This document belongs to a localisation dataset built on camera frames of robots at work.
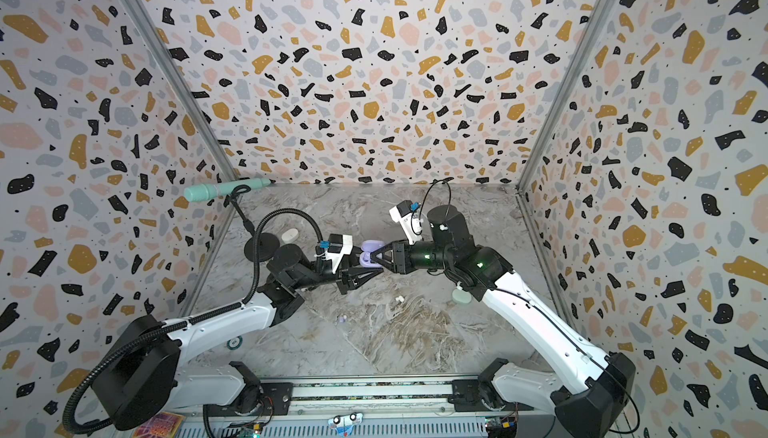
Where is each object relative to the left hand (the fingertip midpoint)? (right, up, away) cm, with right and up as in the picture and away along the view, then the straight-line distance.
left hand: (383, 261), depth 66 cm
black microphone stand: (-42, 0, +36) cm, 55 cm away
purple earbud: (-13, -20, +20) cm, 31 cm away
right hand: (-2, +2, -3) cm, 4 cm away
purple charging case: (-4, +1, -1) cm, 4 cm away
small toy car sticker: (-9, -38, +2) cm, 39 cm away
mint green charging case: (+22, -14, +23) cm, 35 cm away
